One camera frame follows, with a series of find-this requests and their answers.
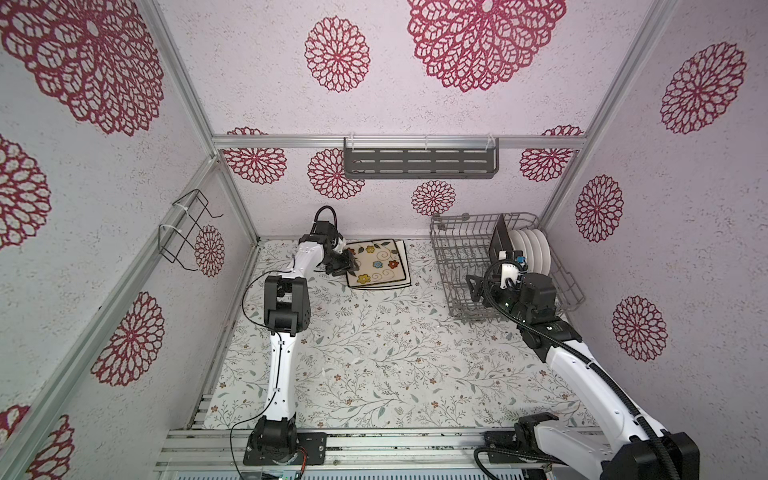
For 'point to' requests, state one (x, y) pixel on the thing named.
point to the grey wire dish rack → (471, 243)
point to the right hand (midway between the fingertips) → (483, 271)
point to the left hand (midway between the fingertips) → (353, 272)
